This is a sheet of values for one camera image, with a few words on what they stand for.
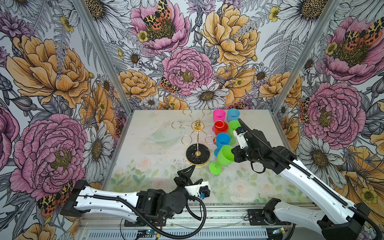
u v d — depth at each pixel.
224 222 0.75
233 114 1.03
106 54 0.89
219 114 1.00
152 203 0.50
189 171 0.63
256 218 0.74
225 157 0.68
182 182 0.56
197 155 0.93
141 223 0.64
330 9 0.72
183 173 0.59
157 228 0.46
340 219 0.38
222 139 0.87
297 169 0.45
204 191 0.52
